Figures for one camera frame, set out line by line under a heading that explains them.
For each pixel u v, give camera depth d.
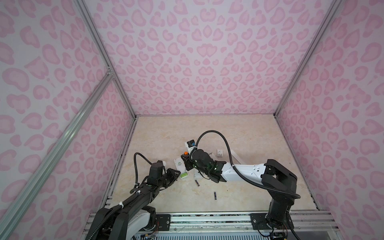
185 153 0.78
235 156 0.98
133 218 0.50
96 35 0.77
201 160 0.62
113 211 0.44
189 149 0.73
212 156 0.95
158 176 0.68
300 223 0.73
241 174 0.51
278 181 0.48
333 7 0.69
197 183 0.86
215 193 0.82
